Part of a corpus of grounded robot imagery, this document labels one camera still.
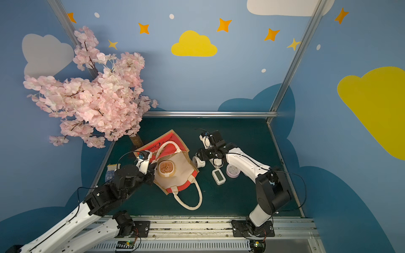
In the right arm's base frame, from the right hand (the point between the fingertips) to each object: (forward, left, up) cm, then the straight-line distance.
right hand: (203, 151), depth 88 cm
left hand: (-14, +22, +11) cm, 28 cm away
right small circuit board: (-41, -28, -15) cm, 52 cm away
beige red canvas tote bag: (-3, +18, +9) cm, 20 cm away
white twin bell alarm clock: (-4, +3, -6) cm, 8 cm away
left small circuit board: (-45, +34, -15) cm, 58 cm away
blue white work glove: (-11, +56, -11) cm, 58 cm away
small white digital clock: (-10, -9, -11) cm, 17 cm away
